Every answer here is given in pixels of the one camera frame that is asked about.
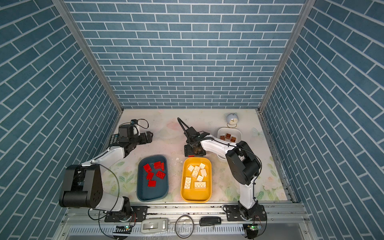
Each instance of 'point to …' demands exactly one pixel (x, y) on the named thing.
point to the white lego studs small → (202, 165)
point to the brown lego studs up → (227, 136)
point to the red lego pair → (149, 175)
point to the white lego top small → (191, 168)
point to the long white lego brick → (196, 171)
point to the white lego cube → (203, 172)
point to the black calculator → (113, 139)
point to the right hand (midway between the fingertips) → (190, 151)
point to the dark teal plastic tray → (152, 178)
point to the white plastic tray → (232, 135)
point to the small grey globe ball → (232, 119)
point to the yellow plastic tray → (196, 180)
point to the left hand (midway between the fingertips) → (146, 133)
